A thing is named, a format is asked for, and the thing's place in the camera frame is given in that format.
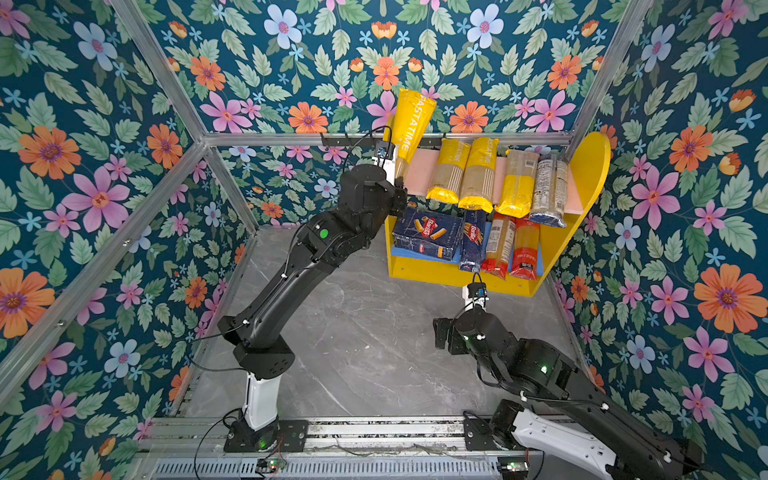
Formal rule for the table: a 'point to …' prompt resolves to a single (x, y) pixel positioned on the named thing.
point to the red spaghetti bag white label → (500, 243)
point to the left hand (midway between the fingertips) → (402, 166)
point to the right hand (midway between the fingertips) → (448, 322)
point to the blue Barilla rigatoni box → (427, 232)
